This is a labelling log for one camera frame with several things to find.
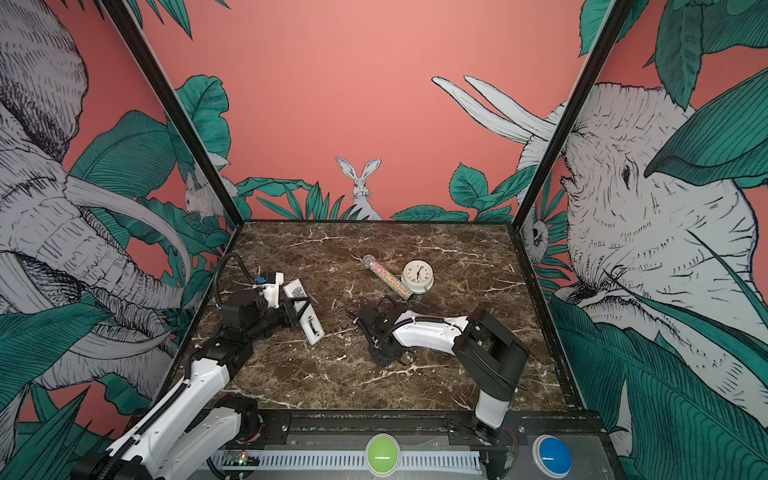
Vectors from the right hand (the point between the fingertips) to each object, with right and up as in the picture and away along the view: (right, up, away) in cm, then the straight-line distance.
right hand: (380, 356), depth 86 cm
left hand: (-19, +19, -7) cm, 27 cm away
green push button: (+1, -18, -16) cm, 24 cm away
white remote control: (-19, +12, -6) cm, 24 cm away
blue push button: (+42, -18, -15) cm, 48 cm away
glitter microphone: (-5, +27, +19) cm, 33 cm away
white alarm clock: (+12, +22, +15) cm, 29 cm away
